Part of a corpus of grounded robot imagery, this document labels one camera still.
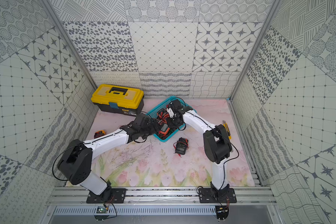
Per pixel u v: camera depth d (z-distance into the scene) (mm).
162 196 761
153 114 1024
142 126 698
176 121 796
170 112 864
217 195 648
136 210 648
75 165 445
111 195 717
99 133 949
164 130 912
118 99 985
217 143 515
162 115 1003
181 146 897
